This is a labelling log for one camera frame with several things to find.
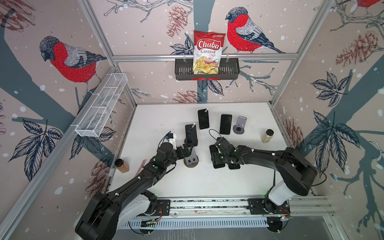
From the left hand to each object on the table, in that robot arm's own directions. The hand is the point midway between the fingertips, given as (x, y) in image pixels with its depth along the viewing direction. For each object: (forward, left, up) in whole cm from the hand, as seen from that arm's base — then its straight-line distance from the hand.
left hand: (191, 144), depth 82 cm
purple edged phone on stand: (+10, 0, -6) cm, 12 cm away
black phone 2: (+22, -7, -2) cm, 24 cm away
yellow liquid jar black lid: (+9, -48, -7) cm, 49 cm away
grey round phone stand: (+21, -34, -8) cm, 41 cm away
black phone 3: (+17, -22, -4) cm, 28 cm away
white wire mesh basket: (+3, +48, +16) cm, 51 cm away
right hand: (-2, -15, -14) cm, 20 cm away
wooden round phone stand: (-6, 0, -9) cm, 10 cm away
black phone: (-8, -27, -13) cm, 31 cm away
